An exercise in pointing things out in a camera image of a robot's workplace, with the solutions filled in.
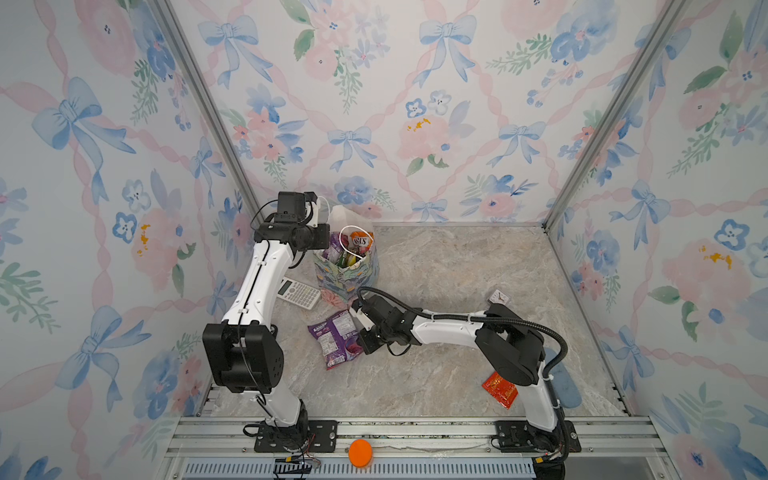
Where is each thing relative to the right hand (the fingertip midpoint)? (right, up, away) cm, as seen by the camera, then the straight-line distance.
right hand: (356, 339), depth 89 cm
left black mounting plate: (-6, -20, -16) cm, 27 cm away
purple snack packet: (-5, +1, -3) cm, 6 cm away
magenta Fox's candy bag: (-8, +26, +3) cm, 27 cm away
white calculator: (-20, +12, +9) cm, 26 cm away
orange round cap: (+3, -18, -25) cm, 31 cm away
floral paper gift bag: (-5, +17, -6) cm, 18 cm away
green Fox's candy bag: (-3, +24, +1) cm, 24 cm away
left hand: (-8, +32, -5) cm, 33 cm away
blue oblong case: (+57, -10, -10) cm, 58 cm away
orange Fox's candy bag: (+1, +29, +3) cm, 30 cm away
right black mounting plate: (+42, -19, -16) cm, 49 cm away
